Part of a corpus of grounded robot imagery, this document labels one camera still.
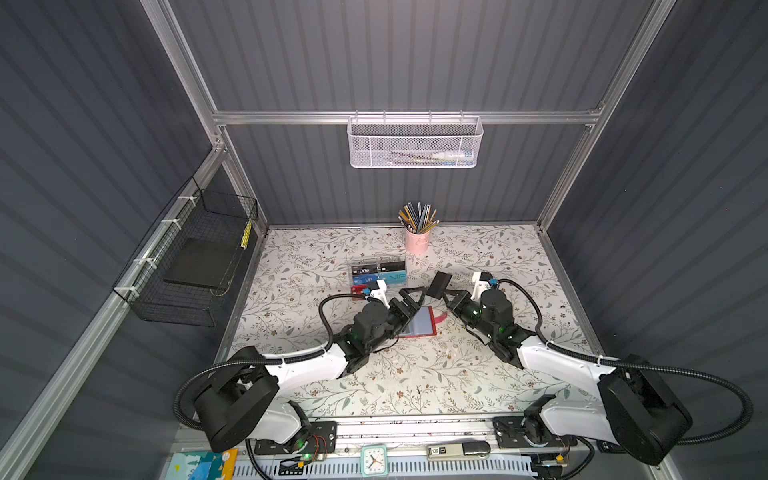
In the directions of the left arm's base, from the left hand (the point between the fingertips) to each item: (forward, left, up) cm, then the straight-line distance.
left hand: (425, 297), depth 77 cm
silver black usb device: (-32, -6, -15) cm, 36 cm away
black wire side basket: (+9, +59, +8) cm, 60 cm away
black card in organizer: (+20, +7, -12) cm, 25 cm away
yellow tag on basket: (+19, +48, +6) cm, 52 cm away
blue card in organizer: (+17, +16, -15) cm, 28 cm away
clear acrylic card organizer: (+20, +16, -13) cm, 29 cm away
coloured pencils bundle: (+39, -4, -8) cm, 40 cm away
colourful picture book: (-31, +55, -20) cm, 66 cm away
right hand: (+4, -6, -4) cm, 8 cm away
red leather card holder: (+2, -2, -19) cm, 19 cm away
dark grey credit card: (+8, -6, -6) cm, 11 cm away
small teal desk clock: (-32, +15, -18) cm, 40 cm away
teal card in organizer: (+18, +7, -15) cm, 24 cm away
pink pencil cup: (+32, -3, -14) cm, 34 cm away
